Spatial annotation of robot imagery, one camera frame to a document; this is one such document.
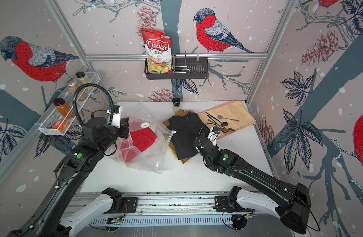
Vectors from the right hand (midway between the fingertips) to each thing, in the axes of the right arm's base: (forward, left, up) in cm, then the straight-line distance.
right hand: (198, 139), depth 76 cm
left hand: (+2, +33, +16) cm, 37 cm away
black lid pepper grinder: (+36, +16, -8) cm, 40 cm away
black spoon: (+25, -20, -19) cm, 37 cm away
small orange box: (-3, +64, +13) cm, 65 cm away
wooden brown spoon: (+18, -23, -17) cm, 34 cm away
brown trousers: (0, +15, +3) cm, 16 cm away
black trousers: (+12, +7, -6) cm, 15 cm away
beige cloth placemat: (+32, -26, -19) cm, 45 cm away
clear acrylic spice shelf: (+2, +70, +12) cm, 71 cm away
